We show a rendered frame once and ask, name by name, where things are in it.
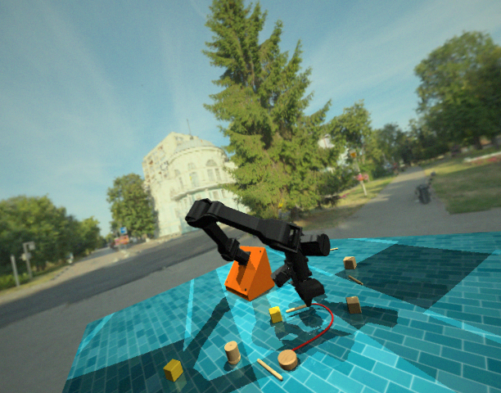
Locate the round wooden button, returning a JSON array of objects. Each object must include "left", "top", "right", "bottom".
[{"left": 278, "top": 350, "right": 298, "bottom": 370}]

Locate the tan wooden cylinder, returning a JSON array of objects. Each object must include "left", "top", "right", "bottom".
[{"left": 224, "top": 341, "right": 241, "bottom": 365}]

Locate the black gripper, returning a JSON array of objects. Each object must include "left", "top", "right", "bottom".
[{"left": 285, "top": 256, "right": 325, "bottom": 307}]

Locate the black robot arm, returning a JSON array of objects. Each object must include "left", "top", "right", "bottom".
[{"left": 185, "top": 198, "right": 331, "bottom": 287}]

